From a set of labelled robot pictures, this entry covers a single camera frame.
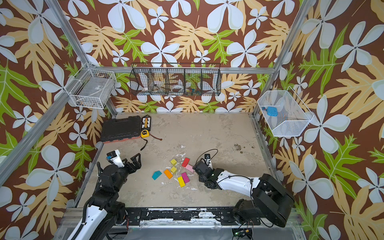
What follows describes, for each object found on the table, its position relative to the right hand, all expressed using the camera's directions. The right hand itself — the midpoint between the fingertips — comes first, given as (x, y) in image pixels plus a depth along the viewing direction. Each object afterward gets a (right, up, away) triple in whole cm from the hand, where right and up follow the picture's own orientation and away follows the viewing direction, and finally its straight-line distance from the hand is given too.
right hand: (202, 172), depth 88 cm
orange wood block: (-21, -1, 0) cm, 21 cm away
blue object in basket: (+40, +37, -2) cm, 55 cm away
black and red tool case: (-59, +26, +19) cm, 67 cm away
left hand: (-38, +12, -9) cm, 41 cm away
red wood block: (-11, +5, +5) cm, 13 cm away
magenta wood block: (-10, -3, -1) cm, 11 cm away
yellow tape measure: (-41, +21, +16) cm, 49 cm away
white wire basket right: (+47, +33, -10) cm, 59 cm away
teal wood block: (-28, -1, -1) cm, 28 cm away
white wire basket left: (-64, +50, -2) cm, 81 cm away
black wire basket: (-17, +59, +9) cm, 63 cm away
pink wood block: (-8, +2, +2) cm, 8 cm away
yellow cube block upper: (-18, +5, +3) cm, 19 cm away
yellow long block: (-13, -4, -3) cm, 14 cm away
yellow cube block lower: (-18, +2, 0) cm, 18 cm away
